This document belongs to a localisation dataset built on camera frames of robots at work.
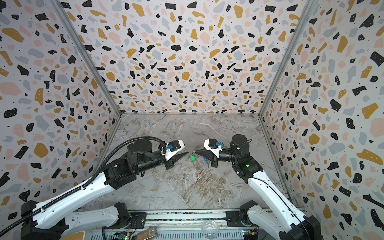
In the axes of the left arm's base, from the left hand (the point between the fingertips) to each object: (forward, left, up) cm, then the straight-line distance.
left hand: (186, 145), depth 61 cm
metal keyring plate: (+9, -4, -37) cm, 38 cm away
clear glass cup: (-26, -10, -35) cm, 44 cm away
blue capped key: (+11, -10, -35) cm, 38 cm away
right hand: (0, -5, -5) cm, 6 cm away
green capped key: (0, -2, -9) cm, 9 cm away
